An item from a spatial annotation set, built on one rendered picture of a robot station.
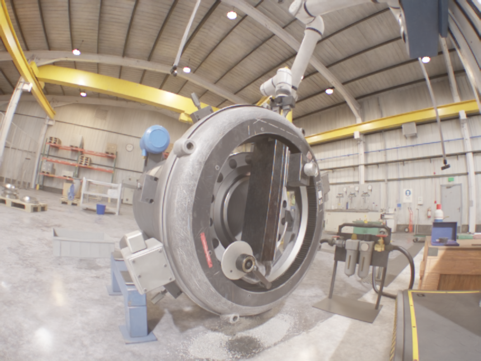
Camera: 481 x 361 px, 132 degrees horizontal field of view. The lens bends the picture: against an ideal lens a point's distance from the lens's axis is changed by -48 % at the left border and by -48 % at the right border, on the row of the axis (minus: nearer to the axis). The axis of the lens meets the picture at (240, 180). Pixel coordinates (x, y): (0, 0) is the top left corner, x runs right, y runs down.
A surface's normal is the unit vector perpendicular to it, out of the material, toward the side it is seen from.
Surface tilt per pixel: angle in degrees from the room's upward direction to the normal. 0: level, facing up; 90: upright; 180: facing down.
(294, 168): 86
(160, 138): 90
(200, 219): 90
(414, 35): 180
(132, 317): 90
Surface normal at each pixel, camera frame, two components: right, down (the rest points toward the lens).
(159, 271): 0.65, -0.04
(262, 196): -0.75, -0.22
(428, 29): -0.10, 0.99
